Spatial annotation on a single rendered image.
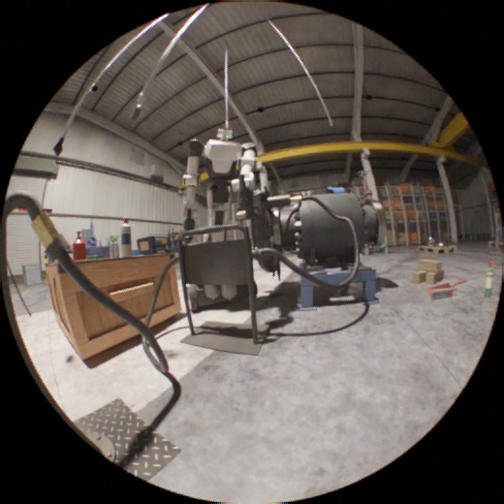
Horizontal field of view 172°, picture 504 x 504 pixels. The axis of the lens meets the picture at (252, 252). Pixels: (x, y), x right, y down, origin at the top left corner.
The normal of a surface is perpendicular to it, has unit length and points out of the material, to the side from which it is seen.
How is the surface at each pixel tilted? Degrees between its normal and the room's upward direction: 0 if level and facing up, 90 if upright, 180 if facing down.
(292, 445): 0
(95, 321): 90
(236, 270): 90
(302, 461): 0
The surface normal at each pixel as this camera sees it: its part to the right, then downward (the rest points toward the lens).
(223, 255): -0.27, 0.04
